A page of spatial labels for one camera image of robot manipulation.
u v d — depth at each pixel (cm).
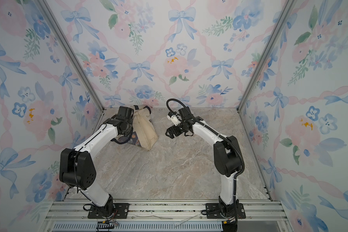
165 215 74
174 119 84
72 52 86
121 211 74
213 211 72
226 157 51
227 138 52
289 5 68
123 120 69
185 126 69
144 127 99
